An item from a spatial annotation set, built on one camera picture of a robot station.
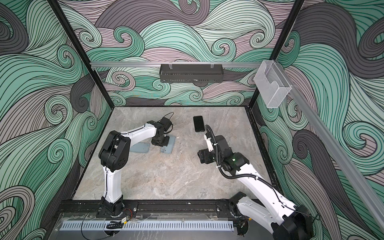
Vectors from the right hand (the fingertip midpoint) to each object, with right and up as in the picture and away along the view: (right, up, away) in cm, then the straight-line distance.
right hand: (204, 151), depth 78 cm
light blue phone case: (-22, -2, +17) cm, 28 cm away
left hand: (-25, +1, +19) cm, 32 cm away
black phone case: (-1, +14, +32) cm, 35 cm away
